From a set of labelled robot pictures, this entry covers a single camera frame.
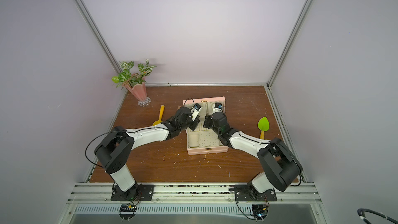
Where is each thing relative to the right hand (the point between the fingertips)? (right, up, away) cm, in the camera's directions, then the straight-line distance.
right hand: (207, 112), depth 88 cm
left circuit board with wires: (-39, -45, -16) cm, 62 cm away
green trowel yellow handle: (+36, -9, +10) cm, 39 cm away
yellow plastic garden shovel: (-31, -2, +14) cm, 35 cm away
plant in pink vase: (-45, +19, +8) cm, 49 cm away
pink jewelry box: (-4, -15, -4) cm, 16 cm away
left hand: (-5, -2, +2) cm, 5 cm away
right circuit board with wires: (+24, -45, -17) cm, 53 cm away
